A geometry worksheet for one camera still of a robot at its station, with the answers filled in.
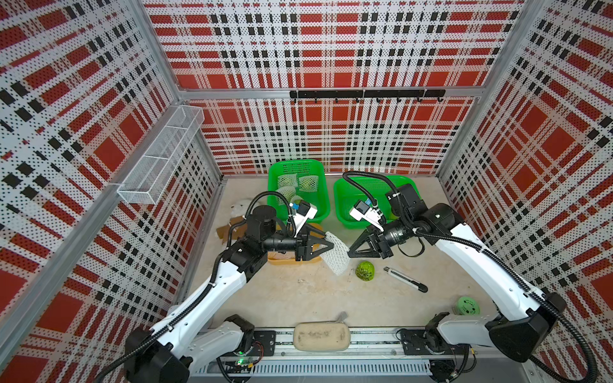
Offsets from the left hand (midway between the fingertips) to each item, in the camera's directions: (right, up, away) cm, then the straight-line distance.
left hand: (331, 242), depth 65 cm
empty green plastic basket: (-11, +22, +47) cm, 53 cm away
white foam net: (+1, -3, -3) cm, 5 cm away
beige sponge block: (-3, -30, +7) cm, 31 cm away
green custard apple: (+13, -14, +19) cm, 27 cm away
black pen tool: (+30, -19, +21) cm, 42 cm away
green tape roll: (+45, -23, +12) cm, 52 cm away
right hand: (+6, -3, -4) cm, 8 cm away
